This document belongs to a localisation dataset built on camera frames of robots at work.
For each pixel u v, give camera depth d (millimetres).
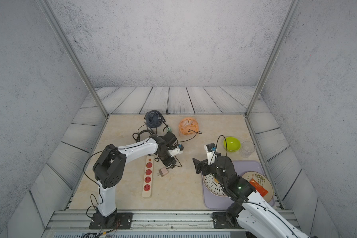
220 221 727
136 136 1021
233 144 993
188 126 998
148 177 858
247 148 986
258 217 472
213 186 834
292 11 714
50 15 725
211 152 627
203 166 644
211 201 778
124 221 731
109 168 506
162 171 883
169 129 1082
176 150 847
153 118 1074
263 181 845
